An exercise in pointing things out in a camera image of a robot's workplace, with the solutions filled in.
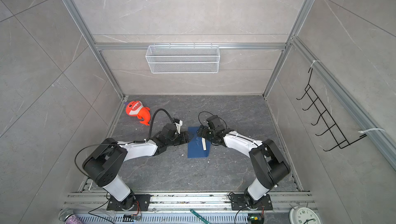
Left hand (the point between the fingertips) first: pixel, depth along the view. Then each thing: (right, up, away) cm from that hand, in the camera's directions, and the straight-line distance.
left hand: (192, 133), depth 90 cm
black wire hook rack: (+59, +2, -32) cm, 67 cm away
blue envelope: (+2, -9, +3) cm, 9 cm away
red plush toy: (-39, +15, +11) cm, 43 cm away
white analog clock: (+50, -33, -23) cm, 64 cm away
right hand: (+5, 0, +2) cm, 5 cm away
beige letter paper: (+7, -7, +3) cm, 10 cm away
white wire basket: (-7, +48, +12) cm, 50 cm away
